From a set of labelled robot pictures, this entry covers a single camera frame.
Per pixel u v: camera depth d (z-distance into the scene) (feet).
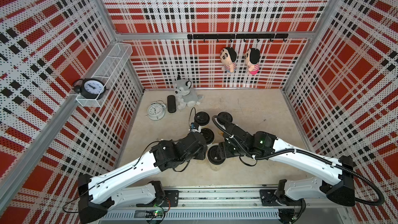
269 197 2.42
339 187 1.28
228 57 2.98
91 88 2.10
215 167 2.50
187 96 3.34
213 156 2.26
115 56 2.55
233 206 2.40
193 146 1.63
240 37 2.92
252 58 3.07
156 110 3.43
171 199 2.41
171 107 3.54
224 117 2.70
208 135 2.52
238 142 1.67
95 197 1.26
